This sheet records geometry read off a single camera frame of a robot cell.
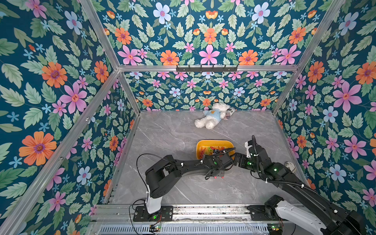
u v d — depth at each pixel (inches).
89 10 27.1
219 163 26.1
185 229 27.7
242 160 27.1
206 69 36.6
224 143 38.2
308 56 33.9
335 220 15.8
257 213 28.7
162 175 19.6
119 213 29.5
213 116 41.9
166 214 28.9
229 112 45.2
